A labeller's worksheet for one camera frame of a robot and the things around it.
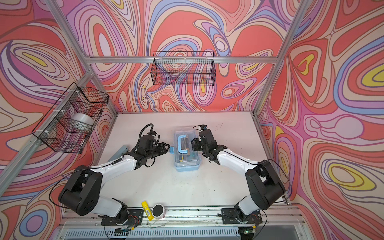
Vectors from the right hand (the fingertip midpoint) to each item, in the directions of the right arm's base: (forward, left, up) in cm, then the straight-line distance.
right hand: (195, 145), depth 89 cm
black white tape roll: (-34, +19, -4) cm, 39 cm away
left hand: (0, +15, 0) cm, 15 cm away
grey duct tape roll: (0, +54, +25) cm, 59 cm away
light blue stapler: (-1, +47, -4) cm, 48 cm away
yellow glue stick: (-33, +25, -7) cm, 42 cm away
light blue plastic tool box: (-12, +5, -8) cm, 15 cm away
